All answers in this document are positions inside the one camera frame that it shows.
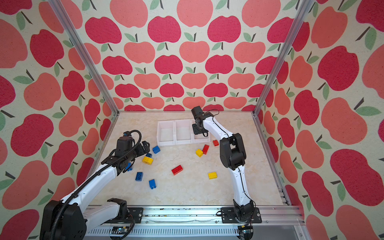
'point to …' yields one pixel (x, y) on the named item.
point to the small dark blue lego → (149, 155)
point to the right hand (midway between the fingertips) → (202, 129)
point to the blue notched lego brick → (152, 184)
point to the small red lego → (215, 143)
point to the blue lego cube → (156, 149)
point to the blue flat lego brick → (139, 176)
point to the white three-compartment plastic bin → (177, 132)
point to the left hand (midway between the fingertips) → (145, 146)
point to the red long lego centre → (177, 170)
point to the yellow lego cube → (199, 153)
